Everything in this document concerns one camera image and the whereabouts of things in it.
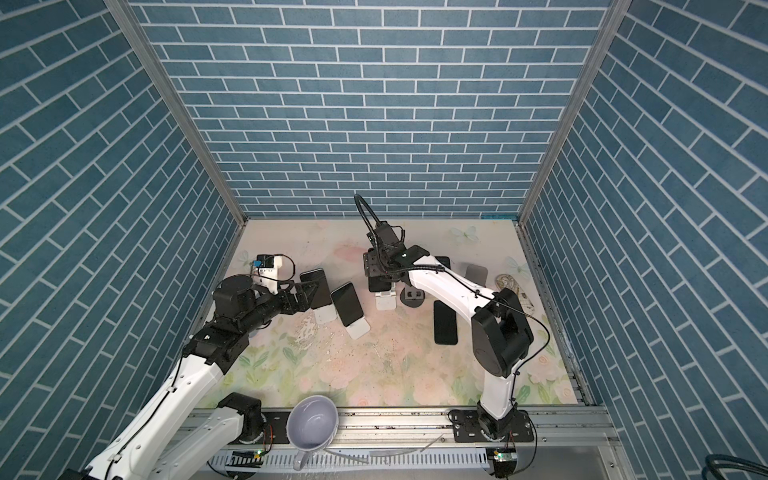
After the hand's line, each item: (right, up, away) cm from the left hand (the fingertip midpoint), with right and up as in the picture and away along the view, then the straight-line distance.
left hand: (308, 283), depth 75 cm
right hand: (+15, +6, +13) cm, 21 cm away
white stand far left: (0, -12, +15) cm, 19 cm away
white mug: (+1, -35, -1) cm, 35 cm away
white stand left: (+11, -16, +15) cm, 24 cm away
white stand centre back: (+19, -8, +20) cm, 29 cm away
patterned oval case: (+59, -2, +24) cm, 64 cm away
